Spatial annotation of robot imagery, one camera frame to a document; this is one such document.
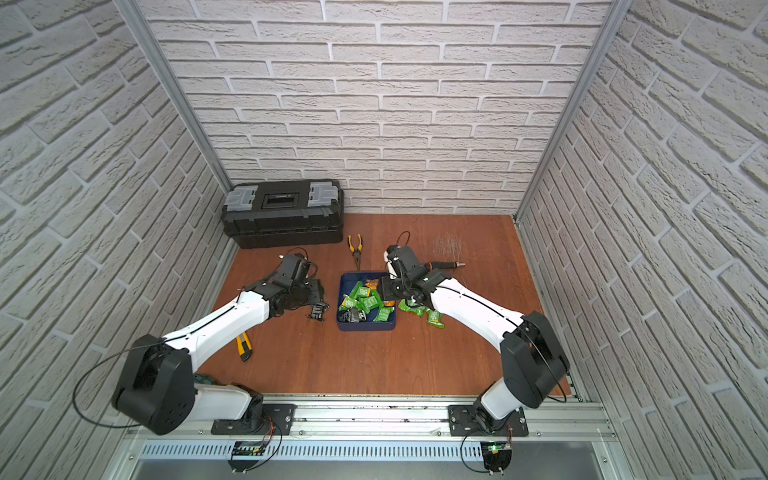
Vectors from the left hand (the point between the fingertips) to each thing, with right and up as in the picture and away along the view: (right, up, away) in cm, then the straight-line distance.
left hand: (322, 286), depth 88 cm
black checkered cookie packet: (-2, -8, +4) cm, 9 cm away
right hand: (+20, +1, -3) cm, 20 cm away
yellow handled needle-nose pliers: (+8, +9, +18) cm, 22 cm away
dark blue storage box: (+6, -1, +9) cm, 10 cm away
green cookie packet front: (+10, -3, +8) cm, 13 cm away
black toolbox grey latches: (-15, +23, +10) cm, 29 cm away
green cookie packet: (+34, -10, +2) cm, 36 cm away
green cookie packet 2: (+30, -8, +4) cm, 31 cm away
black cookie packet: (+9, -9, 0) cm, 13 cm away
